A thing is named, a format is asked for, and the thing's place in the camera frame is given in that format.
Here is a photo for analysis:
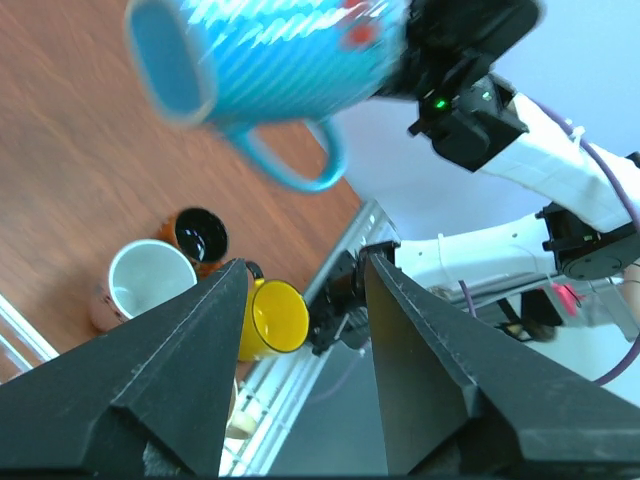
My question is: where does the yellow enamel mug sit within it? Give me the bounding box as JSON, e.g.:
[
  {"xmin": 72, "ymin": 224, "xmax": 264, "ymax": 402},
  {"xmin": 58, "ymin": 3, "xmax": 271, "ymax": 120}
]
[{"xmin": 238, "ymin": 260, "xmax": 310, "ymax": 362}]

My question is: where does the white and pink mug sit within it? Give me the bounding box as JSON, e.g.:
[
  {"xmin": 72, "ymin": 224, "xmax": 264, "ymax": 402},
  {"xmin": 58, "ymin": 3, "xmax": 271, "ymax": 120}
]
[{"xmin": 89, "ymin": 239, "xmax": 198, "ymax": 331}]

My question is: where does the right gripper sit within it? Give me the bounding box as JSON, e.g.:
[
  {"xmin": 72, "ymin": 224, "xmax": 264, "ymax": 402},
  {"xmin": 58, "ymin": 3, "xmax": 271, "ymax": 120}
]
[{"xmin": 376, "ymin": 0, "xmax": 540, "ymax": 100}]

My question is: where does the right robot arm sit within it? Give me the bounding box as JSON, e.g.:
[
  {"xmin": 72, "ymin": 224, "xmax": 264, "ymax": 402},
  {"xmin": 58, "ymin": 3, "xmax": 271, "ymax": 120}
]
[{"xmin": 380, "ymin": 1, "xmax": 639, "ymax": 288}]

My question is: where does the beige ceramic mug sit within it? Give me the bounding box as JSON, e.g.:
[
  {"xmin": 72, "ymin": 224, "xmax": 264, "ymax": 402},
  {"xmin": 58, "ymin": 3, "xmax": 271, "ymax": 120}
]
[{"xmin": 225, "ymin": 380, "xmax": 257, "ymax": 440}]

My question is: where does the brown mug black interior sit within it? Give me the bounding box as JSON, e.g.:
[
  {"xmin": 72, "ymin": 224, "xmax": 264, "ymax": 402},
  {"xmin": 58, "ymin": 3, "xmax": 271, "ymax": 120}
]
[{"xmin": 155, "ymin": 206, "xmax": 229, "ymax": 279}]

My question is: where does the aluminium frame rail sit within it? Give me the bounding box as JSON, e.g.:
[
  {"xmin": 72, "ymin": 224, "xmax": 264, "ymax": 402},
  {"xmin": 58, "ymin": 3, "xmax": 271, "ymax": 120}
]
[{"xmin": 0, "ymin": 199, "xmax": 640, "ymax": 476}]

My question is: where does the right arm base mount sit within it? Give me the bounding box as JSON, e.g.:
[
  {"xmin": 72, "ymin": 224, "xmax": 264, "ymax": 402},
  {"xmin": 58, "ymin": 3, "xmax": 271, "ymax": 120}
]
[{"xmin": 307, "ymin": 240, "xmax": 400, "ymax": 356}]

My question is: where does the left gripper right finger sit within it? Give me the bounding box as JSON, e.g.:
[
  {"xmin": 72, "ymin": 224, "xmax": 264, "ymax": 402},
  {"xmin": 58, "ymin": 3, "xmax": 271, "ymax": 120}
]
[{"xmin": 365, "ymin": 256, "xmax": 639, "ymax": 475}]

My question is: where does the blue floral mug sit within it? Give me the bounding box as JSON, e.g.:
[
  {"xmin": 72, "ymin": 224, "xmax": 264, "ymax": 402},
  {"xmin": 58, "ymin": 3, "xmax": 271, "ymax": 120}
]
[{"xmin": 124, "ymin": 1, "xmax": 408, "ymax": 193}]

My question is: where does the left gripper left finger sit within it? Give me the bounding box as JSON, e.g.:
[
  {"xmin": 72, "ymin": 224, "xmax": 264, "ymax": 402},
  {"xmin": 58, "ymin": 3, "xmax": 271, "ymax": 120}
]
[{"xmin": 1, "ymin": 259, "xmax": 248, "ymax": 475}]

